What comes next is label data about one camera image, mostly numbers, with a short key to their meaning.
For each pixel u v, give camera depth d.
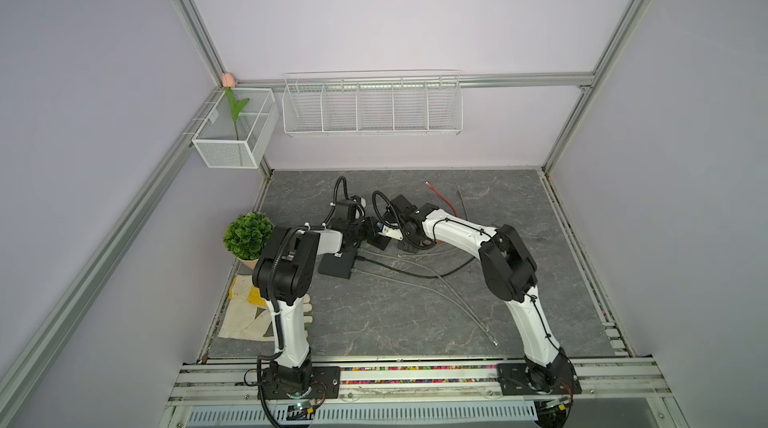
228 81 0.89
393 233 0.89
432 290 0.89
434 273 0.92
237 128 0.89
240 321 0.85
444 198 1.12
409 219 0.74
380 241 0.99
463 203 1.11
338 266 0.93
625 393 0.73
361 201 0.96
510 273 0.56
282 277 0.52
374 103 0.97
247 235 0.83
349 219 0.83
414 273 0.92
